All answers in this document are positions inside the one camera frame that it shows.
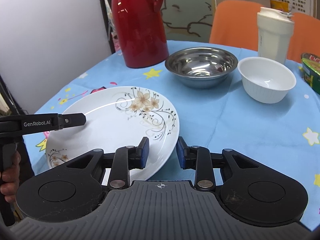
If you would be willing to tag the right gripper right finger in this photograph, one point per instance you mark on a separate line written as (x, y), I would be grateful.
(197, 158)

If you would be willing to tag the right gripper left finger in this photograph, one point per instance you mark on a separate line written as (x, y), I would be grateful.
(125, 159)

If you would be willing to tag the floral white plate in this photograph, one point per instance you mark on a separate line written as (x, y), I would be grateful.
(117, 117)

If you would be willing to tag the stainless steel bowl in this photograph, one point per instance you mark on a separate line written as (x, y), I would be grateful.
(201, 67)

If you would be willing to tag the white ceramic bowl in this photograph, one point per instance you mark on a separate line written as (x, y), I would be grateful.
(265, 80)

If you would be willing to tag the person's left hand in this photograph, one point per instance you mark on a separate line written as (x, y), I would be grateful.
(11, 179)

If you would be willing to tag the blue cartoon tablecloth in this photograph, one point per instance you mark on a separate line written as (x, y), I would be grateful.
(283, 136)

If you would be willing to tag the white reflector panel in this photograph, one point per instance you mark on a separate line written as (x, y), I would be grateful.
(45, 44)

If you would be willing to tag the red thermos jug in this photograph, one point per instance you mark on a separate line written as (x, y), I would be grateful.
(140, 32)

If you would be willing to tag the left orange chair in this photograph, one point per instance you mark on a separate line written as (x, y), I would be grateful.
(235, 24)

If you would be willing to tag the orange chair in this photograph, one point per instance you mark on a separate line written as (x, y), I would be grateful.
(305, 38)
(235, 24)

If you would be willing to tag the green instant noodle cup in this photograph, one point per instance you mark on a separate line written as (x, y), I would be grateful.
(311, 70)

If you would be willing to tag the white travel tumbler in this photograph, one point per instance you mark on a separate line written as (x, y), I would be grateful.
(275, 29)

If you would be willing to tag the black metal stand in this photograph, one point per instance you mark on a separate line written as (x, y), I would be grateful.
(108, 24)

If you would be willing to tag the right orange chair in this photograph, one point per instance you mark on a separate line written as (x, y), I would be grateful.
(305, 38)

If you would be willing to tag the yellow snack bag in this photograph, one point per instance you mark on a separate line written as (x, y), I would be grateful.
(280, 5)

